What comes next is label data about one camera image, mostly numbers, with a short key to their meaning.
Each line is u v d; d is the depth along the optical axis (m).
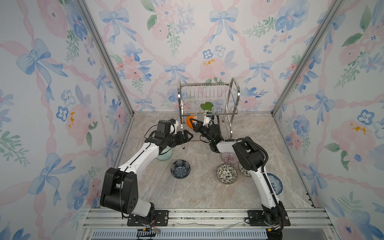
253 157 0.63
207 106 0.86
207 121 0.90
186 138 0.76
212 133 0.83
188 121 0.95
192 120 0.94
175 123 0.80
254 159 0.63
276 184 0.82
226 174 0.88
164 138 0.66
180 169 0.90
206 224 0.73
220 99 1.13
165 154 0.75
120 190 0.45
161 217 0.74
